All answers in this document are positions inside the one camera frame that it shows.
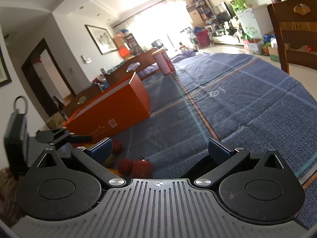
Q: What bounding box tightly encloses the small red tomato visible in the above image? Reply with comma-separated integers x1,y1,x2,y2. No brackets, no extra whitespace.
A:
118,158,134,176

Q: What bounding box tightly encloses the red tomato with stem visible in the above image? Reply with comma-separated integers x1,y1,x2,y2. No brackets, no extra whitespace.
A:
132,157,153,178

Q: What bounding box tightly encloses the red fruit behind finger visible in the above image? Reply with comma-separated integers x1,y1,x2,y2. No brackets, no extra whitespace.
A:
112,140,123,155

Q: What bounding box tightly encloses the cardboard box on floor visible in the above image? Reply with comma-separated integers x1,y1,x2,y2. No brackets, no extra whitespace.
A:
46,112,66,130

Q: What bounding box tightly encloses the blue patterned tablecloth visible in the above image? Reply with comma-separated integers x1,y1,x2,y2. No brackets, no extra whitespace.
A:
116,53,316,228

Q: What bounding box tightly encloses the orange cardboard box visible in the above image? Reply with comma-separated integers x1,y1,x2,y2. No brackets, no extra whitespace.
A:
64,73,150,143

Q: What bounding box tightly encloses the wooden chair with cutout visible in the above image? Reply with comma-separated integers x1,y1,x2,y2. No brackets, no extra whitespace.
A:
106,48,158,86

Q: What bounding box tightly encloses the pink cylindrical canister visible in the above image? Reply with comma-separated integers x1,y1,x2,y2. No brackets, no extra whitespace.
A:
152,48,175,75

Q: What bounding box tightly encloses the white chest freezer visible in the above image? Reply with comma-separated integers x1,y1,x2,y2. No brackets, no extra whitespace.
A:
236,4,273,39

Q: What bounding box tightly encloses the dark wooden chair right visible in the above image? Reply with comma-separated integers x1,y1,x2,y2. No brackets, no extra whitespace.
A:
267,0,316,73

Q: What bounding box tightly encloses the framed painting on wall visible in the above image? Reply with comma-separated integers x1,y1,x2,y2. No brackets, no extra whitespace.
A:
85,25,118,55

